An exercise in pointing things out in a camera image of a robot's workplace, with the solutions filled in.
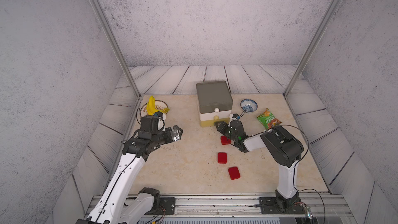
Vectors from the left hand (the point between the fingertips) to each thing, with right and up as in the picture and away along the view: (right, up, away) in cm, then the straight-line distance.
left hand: (177, 132), depth 75 cm
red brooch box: (+23, -17, +13) cm, 32 cm away
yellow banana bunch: (-23, +11, +30) cm, 39 cm away
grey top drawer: (+19, +19, +16) cm, 31 cm away
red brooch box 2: (+29, -23, +7) cm, 37 cm away
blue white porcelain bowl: (+45, +13, +36) cm, 59 cm away
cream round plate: (-20, +13, +39) cm, 46 cm away
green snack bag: (+53, +4, +23) cm, 58 cm away
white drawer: (+19, +7, +18) cm, 28 cm away
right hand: (+21, +1, +21) cm, 30 cm away
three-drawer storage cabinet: (+16, +2, +23) cm, 28 cm away
